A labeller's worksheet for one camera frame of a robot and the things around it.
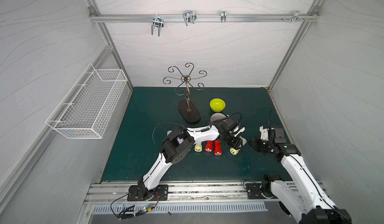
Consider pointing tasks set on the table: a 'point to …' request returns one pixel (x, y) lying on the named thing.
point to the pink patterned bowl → (217, 116)
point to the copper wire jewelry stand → (188, 109)
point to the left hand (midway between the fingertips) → (241, 146)
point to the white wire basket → (84, 109)
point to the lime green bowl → (217, 105)
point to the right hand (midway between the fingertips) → (249, 141)
